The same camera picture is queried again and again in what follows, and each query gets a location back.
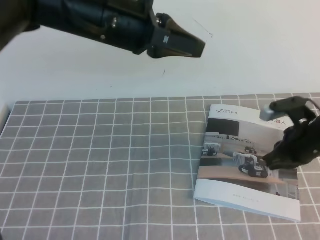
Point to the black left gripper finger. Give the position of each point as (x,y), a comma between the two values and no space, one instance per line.
(177,30)
(181,46)

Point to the grey checked tablecloth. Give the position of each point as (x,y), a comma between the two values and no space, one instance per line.
(125,169)

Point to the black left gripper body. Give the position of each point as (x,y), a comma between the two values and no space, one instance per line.
(158,41)

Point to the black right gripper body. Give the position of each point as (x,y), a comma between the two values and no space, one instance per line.
(302,149)

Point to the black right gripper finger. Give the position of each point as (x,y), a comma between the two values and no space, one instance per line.
(278,158)
(282,167)

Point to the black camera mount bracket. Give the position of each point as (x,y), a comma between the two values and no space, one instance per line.
(295,108)

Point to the white robot catalogue book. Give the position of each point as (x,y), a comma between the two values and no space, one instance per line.
(232,172)

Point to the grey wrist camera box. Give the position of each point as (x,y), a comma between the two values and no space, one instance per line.
(267,114)

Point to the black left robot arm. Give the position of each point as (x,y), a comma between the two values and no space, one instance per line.
(131,25)

